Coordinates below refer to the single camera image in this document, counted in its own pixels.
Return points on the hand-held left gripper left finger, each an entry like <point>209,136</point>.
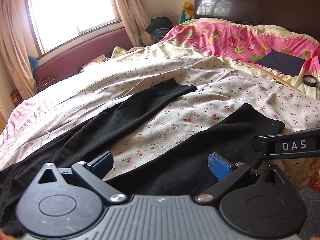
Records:
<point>102,163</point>

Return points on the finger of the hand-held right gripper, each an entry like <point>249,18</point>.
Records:
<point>257,166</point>

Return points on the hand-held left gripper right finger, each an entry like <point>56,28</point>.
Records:
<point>220,166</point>

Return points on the black pants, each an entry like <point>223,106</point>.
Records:
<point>140,105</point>

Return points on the cherry print bed sheet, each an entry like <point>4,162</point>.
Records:
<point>175,120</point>

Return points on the magnifying glass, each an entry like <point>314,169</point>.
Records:
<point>310,79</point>

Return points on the wicker basket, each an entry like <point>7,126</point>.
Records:
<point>46,83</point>

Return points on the cardboard and papers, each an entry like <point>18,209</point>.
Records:
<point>96,62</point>

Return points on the red box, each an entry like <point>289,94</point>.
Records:
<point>17,97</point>

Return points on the maroon window bench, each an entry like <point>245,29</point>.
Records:
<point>82,52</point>

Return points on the yellow-green plastic bag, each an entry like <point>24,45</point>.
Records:
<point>119,52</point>

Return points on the pink fruit print quilt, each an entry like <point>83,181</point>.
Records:
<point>225,37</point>

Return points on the blue plastic bag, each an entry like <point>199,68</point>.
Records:
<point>33,65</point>

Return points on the dark wooden headboard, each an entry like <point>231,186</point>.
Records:
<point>250,2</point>

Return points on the beige curtain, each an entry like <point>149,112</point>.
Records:
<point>15,42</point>
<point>130,12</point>

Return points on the black bag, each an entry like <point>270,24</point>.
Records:
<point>160,25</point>

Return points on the colourful cartoon bag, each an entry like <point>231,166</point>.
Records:
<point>187,12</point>

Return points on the window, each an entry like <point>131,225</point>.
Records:
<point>72,7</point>

